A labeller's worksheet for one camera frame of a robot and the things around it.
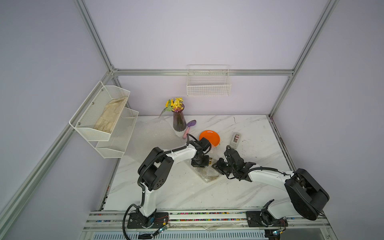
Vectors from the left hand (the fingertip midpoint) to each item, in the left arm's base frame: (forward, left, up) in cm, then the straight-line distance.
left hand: (204, 167), depth 91 cm
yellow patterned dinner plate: (+1, -3, +8) cm, 8 cm away
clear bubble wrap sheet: (-7, -2, +7) cm, 10 cm away
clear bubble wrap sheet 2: (+27, +34, +1) cm, 43 cm away
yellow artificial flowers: (+31, +18, +24) cm, 43 cm away
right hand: (-3, -3, +5) cm, 6 cm away
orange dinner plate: (+24, -7, 0) cm, 25 cm away
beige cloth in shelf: (+17, +52, +29) cm, 62 cm away
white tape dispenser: (+19, -22, +3) cm, 29 cm away
